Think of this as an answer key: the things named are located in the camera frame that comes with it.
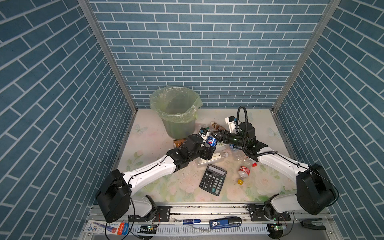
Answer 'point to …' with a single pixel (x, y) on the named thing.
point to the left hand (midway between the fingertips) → (210, 146)
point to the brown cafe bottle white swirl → (217, 126)
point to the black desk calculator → (213, 179)
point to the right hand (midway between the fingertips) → (212, 132)
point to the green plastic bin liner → (175, 104)
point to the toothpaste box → (113, 228)
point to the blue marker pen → (185, 222)
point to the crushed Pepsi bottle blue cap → (212, 141)
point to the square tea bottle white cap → (215, 157)
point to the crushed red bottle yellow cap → (243, 172)
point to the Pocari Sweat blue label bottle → (235, 148)
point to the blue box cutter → (227, 221)
